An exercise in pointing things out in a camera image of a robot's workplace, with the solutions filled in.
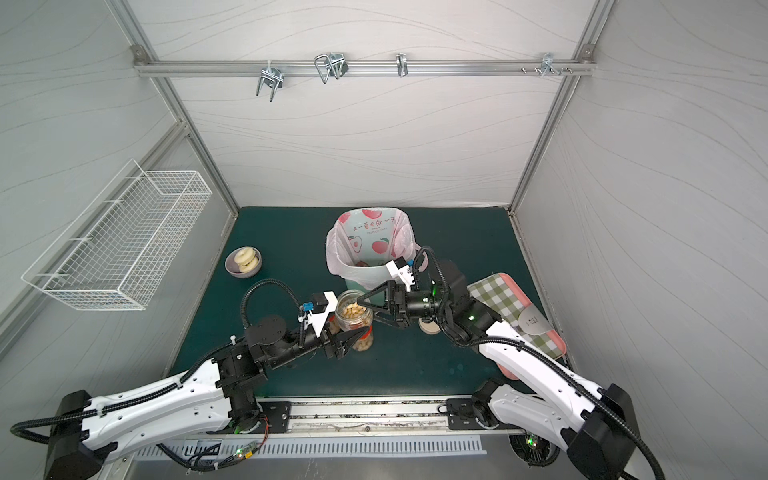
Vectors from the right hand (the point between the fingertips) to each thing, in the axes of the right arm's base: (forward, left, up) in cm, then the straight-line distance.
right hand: (363, 311), depth 63 cm
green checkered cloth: (+20, -39, -28) cm, 52 cm away
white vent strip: (-25, +41, -29) cm, 56 cm away
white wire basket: (+9, +58, +5) cm, 59 cm away
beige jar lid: (+8, -17, -27) cm, 32 cm away
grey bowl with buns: (+26, +45, -21) cm, 56 cm away
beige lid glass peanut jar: (0, +3, -4) cm, 5 cm away
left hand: (0, +1, -3) cm, 3 cm away
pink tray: (+7, -53, -28) cm, 61 cm away
